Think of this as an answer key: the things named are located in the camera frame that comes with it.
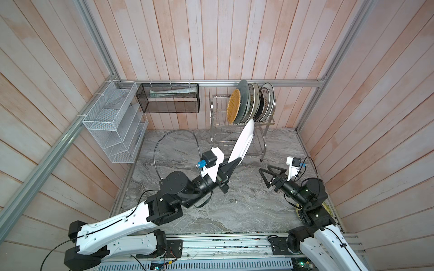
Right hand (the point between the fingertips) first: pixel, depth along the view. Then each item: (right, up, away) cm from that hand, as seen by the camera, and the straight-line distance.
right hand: (263, 168), depth 69 cm
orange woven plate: (-10, +31, +19) cm, 38 cm away
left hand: (-14, +5, -20) cm, 25 cm away
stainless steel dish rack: (+7, +10, +35) cm, 37 cm away
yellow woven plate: (+37, -20, +16) cm, 45 cm away
